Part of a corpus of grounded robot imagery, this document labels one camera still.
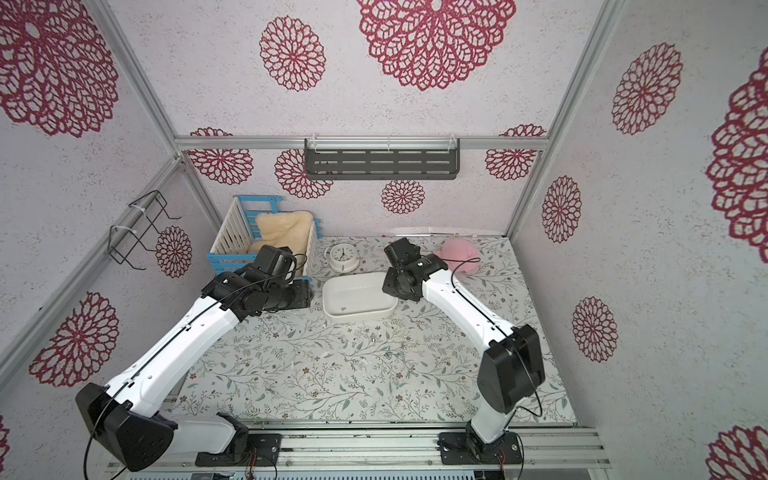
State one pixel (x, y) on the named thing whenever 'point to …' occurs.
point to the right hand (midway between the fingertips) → (399, 290)
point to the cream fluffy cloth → (290, 229)
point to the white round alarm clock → (342, 257)
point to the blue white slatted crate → (239, 229)
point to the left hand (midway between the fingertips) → (303, 296)
